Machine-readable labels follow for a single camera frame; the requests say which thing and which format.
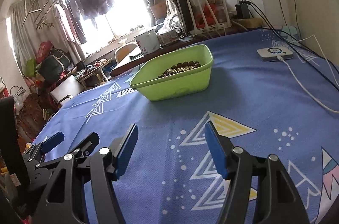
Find wooden armchair white cushion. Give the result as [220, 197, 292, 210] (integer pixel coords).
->
[50, 75, 85, 106]

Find dark green duffel bag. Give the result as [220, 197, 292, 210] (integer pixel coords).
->
[38, 49, 71, 83]

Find white yellow chair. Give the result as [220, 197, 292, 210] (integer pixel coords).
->
[114, 43, 137, 63]

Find blue patterned tablecloth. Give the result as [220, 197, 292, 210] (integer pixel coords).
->
[36, 31, 338, 223]

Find dark wooden desk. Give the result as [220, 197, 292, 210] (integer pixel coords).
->
[110, 22, 250, 80]

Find white enamel mug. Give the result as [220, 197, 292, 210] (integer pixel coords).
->
[135, 29, 160, 55]

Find green plastic basket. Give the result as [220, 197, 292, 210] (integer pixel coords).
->
[130, 44, 214, 102]

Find white charger box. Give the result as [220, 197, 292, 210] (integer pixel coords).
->
[257, 46, 294, 62]

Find cardboard box on sill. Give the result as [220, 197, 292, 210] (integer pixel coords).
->
[150, 1, 167, 20]

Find black power adapter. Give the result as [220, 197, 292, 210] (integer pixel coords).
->
[235, 1, 250, 19]

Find brown bead bracelets pile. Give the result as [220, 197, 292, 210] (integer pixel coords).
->
[157, 60, 202, 79]

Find black wall cables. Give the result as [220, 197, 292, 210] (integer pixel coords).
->
[262, 0, 339, 92]

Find white charger cable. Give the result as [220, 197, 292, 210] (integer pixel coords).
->
[276, 55, 339, 114]

